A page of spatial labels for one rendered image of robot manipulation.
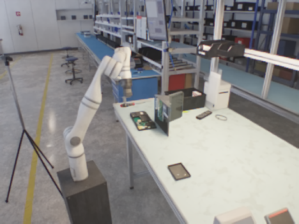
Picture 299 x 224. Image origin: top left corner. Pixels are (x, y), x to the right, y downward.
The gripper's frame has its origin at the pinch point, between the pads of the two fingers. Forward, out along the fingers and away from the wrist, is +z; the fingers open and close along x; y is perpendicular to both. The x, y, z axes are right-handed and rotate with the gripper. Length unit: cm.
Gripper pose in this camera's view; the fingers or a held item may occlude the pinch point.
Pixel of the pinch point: (125, 106)
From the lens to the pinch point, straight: 141.8
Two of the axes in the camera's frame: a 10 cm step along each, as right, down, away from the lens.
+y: 9.4, -1.5, 3.1
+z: 1.1, 9.9, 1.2
